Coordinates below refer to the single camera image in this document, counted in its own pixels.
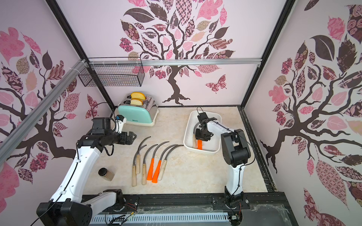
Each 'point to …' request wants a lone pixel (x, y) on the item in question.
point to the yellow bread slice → (137, 95)
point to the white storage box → (211, 146)
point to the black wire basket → (124, 75)
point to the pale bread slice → (135, 101)
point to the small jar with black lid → (106, 174)
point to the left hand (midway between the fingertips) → (127, 138)
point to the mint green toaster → (144, 115)
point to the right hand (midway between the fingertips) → (198, 137)
